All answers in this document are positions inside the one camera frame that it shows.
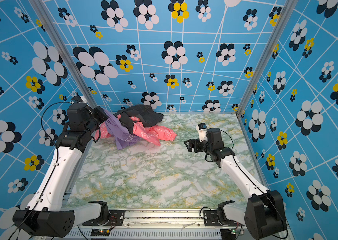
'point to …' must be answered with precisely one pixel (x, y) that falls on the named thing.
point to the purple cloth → (122, 135)
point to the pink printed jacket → (152, 134)
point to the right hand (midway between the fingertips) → (193, 141)
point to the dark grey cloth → (145, 114)
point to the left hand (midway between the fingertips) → (104, 107)
